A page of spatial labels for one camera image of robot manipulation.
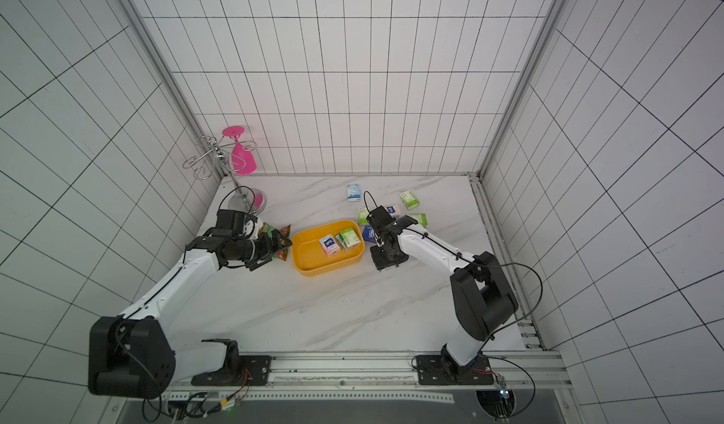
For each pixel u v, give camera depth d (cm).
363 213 105
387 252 74
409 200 109
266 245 74
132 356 38
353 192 111
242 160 87
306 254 97
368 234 98
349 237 93
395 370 75
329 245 95
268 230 95
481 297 45
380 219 71
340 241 95
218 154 88
